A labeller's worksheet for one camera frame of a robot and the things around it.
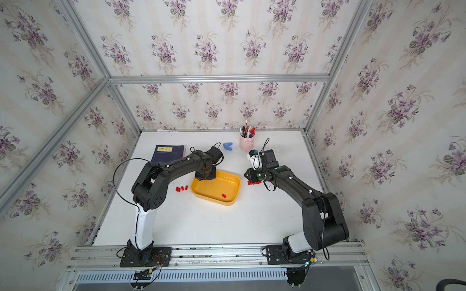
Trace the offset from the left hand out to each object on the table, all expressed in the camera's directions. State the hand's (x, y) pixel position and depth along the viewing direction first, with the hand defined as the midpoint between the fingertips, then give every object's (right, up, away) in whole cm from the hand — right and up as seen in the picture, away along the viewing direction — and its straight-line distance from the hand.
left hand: (210, 178), depth 97 cm
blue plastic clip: (+8, +18, +13) cm, 24 cm away
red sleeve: (+21, -2, -2) cm, 21 cm away
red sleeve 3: (-12, -4, -4) cm, 13 cm away
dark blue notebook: (-29, +13, +10) cm, 33 cm away
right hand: (+21, +4, -8) cm, 22 cm away
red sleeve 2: (+26, -2, -2) cm, 26 cm away
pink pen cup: (+21, +23, +7) cm, 31 cm away
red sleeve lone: (+7, -8, -7) cm, 13 cm away
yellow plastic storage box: (+8, -5, -5) cm, 10 cm away
